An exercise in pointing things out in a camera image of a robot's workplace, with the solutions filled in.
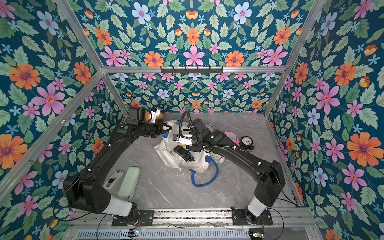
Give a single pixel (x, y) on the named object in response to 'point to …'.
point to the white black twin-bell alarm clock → (217, 158)
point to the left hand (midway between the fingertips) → (172, 126)
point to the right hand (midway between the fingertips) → (193, 135)
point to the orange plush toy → (158, 116)
